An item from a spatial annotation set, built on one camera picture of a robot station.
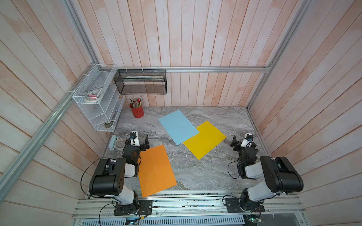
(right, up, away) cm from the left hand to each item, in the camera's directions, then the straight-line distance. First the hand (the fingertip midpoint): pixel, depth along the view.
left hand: (141, 136), depth 92 cm
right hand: (+66, +1, -2) cm, 66 cm away
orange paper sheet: (+11, -22, -6) cm, 25 cm away
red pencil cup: (-7, +18, +17) cm, 26 cm away
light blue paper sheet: (+25, +5, +17) cm, 31 cm away
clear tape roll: (-17, -5, +6) cm, 19 cm away
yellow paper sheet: (+43, -5, +8) cm, 44 cm away
